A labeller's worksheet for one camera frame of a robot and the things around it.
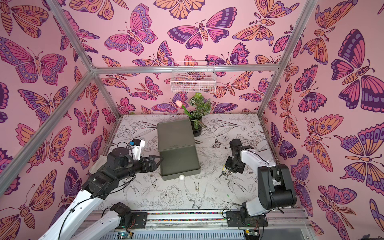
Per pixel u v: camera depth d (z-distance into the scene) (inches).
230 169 32.0
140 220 28.9
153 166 23.8
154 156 24.6
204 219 29.4
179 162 30.7
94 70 36.3
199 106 35.6
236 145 29.3
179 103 35.4
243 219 26.0
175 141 31.3
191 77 38.3
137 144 24.9
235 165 30.0
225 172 35.3
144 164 23.7
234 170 31.3
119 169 20.6
